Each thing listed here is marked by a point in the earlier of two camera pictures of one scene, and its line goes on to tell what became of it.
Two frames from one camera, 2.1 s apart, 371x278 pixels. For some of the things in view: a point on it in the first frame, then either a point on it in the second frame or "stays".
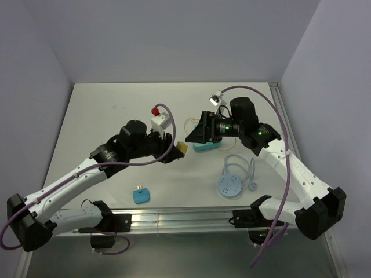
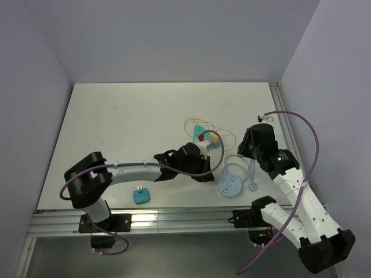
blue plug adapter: x=141 y=195 stays
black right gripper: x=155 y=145 → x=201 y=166
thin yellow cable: x=218 y=148 stays
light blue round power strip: x=229 y=186 stays
